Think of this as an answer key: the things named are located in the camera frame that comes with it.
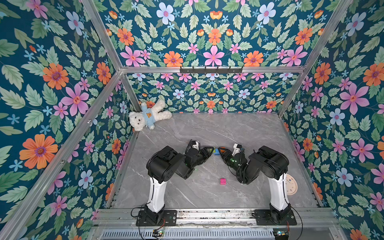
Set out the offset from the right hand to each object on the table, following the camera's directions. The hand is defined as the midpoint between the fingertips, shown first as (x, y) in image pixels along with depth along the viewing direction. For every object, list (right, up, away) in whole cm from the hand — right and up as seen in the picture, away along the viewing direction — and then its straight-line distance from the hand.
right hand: (222, 148), depth 95 cm
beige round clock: (+37, -19, -13) cm, 44 cm away
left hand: (-5, 0, -3) cm, 6 cm away
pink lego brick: (-1, -18, -11) cm, 21 cm away
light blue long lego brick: (-3, -3, -3) cm, 5 cm away
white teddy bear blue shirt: (-53, +21, +12) cm, 58 cm away
